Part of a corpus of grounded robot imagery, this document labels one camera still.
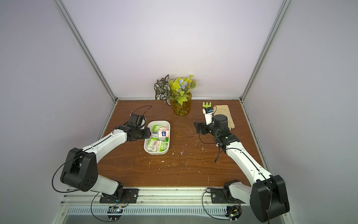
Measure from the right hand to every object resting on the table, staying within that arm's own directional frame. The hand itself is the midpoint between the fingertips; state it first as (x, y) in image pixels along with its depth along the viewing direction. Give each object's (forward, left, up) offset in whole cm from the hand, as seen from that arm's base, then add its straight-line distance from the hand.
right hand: (201, 118), depth 81 cm
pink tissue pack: (-2, +25, -15) cm, 29 cm away
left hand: (-3, +34, -13) cm, 36 cm away
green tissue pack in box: (-7, +33, -18) cm, 38 cm away
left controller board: (-46, +47, -24) cm, 69 cm away
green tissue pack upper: (+4, +32, -18) cm, 36 cm away
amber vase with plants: (+22, +16, +1) cm, 27 cm away
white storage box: (-9, +27, -15) cm, 32 cm away
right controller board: (-43, -16, -23) cm, 52 cm away
